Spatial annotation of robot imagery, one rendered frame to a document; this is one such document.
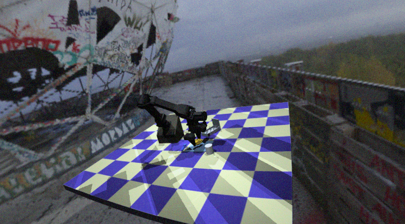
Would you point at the yellow round plate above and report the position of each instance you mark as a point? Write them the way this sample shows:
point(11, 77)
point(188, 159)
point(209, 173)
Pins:
point(198, 141)

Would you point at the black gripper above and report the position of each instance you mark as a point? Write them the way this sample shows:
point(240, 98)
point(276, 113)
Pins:
point(191, 136)

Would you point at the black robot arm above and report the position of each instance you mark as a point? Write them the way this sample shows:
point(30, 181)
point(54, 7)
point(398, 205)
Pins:
point(181, 110)

